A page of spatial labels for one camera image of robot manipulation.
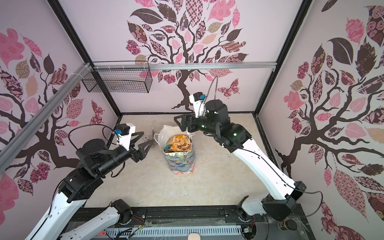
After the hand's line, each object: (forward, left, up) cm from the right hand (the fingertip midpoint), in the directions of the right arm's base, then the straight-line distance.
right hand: (181, 115), depth 60 cm
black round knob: (-35, -45, -34) cm, 67 cm away
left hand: (-8, +13, -5) cm, 16 cm away
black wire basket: (+44, +43, -8) cm, 62 cm away
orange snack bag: (+2, +3, -25) cm, 25 cm away
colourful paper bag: (-8, +3, -27) cm, 28 cm away
